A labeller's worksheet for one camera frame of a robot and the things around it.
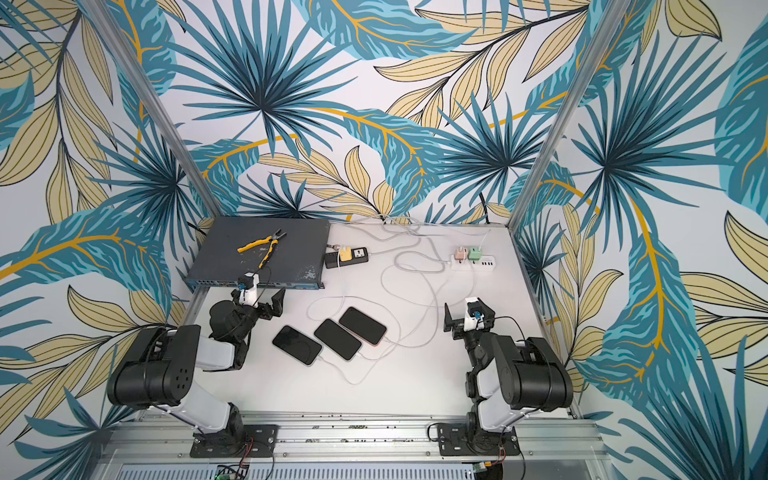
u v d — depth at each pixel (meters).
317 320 0.95
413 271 1.07
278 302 0.84
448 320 0.80
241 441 0.67
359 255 1.08
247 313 0.79
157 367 0.46
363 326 0.93
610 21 0.69
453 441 0.73
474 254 1.04
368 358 0.88
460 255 1.04
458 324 0.78
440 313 0.97
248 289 0.77
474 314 0.73
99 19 0.68
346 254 1.03
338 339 0.91
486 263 1.06
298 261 1.04
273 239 1.07
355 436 0.76
